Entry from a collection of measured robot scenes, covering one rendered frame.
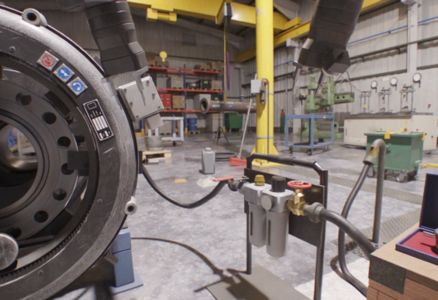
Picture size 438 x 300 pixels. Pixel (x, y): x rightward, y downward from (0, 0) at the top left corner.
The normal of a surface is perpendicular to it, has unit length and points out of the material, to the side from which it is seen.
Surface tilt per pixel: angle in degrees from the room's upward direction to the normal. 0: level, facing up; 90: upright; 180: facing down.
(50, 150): 90
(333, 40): 122
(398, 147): 90
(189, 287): 0
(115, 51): 110
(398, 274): 90
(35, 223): 90
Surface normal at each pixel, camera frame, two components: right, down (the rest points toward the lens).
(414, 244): -0.02, -0.99
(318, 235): -0.84, 0.07
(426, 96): -0.96, 0.04
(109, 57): -0.11, 0.45
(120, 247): 0.53, 0.08
